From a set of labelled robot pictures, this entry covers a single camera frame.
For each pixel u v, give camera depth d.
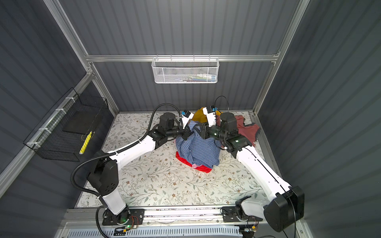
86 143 0.69
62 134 0.72
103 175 0.46
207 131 0.63
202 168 0.88
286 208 0.38
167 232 0.69
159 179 0.87
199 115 0.71
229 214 0.74
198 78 0.92
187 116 0.71
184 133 0.73
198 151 0.83
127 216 0.70
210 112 0.63
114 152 0.49
